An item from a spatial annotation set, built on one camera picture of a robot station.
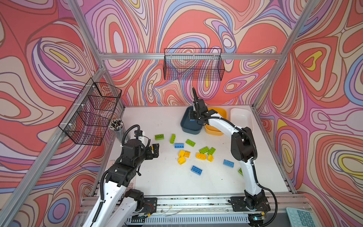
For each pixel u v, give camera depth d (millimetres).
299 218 689
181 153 907
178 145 941
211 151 930
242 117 1107
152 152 648
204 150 928
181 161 879
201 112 772
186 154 911
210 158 889
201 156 908
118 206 580
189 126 1010
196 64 942
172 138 981
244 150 574
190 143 969
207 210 734
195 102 767
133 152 529
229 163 885
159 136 986
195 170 859
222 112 1104
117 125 863
